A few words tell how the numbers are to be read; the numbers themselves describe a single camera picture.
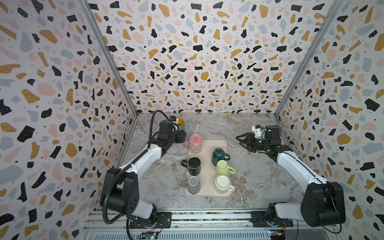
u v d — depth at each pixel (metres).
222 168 0.81
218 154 0.86
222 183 0.78
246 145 0.77
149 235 0.70
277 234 0.72
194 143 0.90
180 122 1.05
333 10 0.72
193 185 0.76
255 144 0.75
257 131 0.80
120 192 0.43
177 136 0.78
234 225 0.73
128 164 0.47
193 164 0.84
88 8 0.70
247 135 0.77
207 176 0.90
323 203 0.41
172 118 0.78
